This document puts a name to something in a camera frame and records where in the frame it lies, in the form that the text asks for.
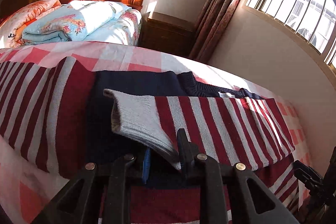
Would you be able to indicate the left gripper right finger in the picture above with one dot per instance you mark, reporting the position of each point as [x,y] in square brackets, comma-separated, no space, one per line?
[228,193]

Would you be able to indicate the light blue floral quilt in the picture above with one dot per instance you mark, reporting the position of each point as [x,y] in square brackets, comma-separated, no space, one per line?
[100,21]

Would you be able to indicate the pink floral quilt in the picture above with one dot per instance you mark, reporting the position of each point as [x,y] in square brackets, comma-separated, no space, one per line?
[12,28]

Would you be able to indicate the red grey striped sweater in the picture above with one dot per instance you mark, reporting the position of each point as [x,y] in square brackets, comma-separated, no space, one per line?
[56,119]

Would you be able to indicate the pink floral curtain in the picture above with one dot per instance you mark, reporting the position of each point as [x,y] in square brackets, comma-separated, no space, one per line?
[210,27]

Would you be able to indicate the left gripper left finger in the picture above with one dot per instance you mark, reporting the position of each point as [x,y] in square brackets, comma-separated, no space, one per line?
[98,193]

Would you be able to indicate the pink checkered bed sheet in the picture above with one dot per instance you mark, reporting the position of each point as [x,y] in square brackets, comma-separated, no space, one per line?
[126,56]

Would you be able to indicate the dark wooden nightstand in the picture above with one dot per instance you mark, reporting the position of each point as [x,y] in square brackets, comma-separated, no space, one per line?
[167,34]

